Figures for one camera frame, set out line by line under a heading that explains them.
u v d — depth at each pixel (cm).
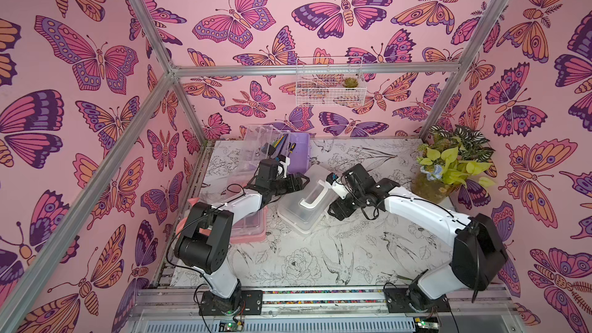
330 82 95
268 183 73
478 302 75
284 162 85
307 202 84
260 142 107
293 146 117
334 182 75
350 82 92
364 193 64
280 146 108
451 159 81
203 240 47
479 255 43
